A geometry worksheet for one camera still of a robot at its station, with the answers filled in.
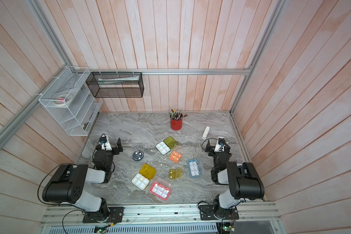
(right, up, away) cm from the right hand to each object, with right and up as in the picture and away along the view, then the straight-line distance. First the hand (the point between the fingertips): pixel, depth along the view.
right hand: (216, 139), depth 90 cm
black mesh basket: (-69, +39, +14) cm, 81 cm away
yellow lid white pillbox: (-46, -24, -6) cm, 52 cm away
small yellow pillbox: (-27, -20, -3) cm, 34 cm away
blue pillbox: (-14, -18, -1) cm, 23 cm away
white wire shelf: (-81, +13, -12) cm, 83 cm away
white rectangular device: (-3, +6, +15) cm, 16 cm away
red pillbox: (-35, -28, -10) cm, 46 cm away
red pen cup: (-25, +9, +15) cm, 31 cm away
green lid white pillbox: (-34, -6, +8) cm, 35 cm away
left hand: (-66, 0, +1) cm, 66 cm away
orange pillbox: (-26, -12, +5) cm, 29 cm away
